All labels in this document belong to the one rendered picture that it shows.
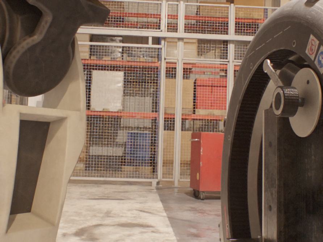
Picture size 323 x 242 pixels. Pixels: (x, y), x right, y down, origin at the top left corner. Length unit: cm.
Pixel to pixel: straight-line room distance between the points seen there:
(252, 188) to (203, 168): 500
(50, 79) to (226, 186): 64
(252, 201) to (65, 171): 62
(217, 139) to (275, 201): 539
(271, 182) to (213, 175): 537
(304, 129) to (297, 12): 21
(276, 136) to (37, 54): 44
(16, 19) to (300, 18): 47
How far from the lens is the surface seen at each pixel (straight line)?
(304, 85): 80
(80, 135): 71
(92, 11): 67
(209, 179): 623
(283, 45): 91
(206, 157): 621
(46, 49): 66
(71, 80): 73
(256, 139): 119
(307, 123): 78
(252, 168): 120
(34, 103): 829
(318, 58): 78
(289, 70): 88
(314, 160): 89
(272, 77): 91
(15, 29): 66
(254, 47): 105
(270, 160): 89
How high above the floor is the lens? 68
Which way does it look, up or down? 4 degrees up
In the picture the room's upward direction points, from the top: 2 degrees clockwise
